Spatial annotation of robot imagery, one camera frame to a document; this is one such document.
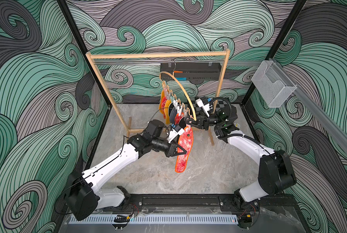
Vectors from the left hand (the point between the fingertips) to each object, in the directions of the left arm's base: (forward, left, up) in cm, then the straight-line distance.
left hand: (185, 151), depth 66 cm
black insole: (+24, +6, 0) cm, 25 cm away
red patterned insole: (+19, +3, +2) cm, 19 cm away
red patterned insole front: (+4, 0, +3) cm, 5 cm away
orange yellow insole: (+31, +10, -2) cm, 32 cm away
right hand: (+12, 0, +9) cm, 15 cm away
